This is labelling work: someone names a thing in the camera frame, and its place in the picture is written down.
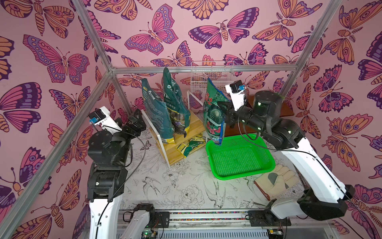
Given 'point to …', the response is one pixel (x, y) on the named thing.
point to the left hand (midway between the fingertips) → (133, 111)
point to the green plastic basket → (239, 156)
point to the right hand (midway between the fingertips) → (217, 102)
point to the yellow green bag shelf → (185, 147)
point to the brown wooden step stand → (285, 110)
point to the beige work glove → (282, 182)
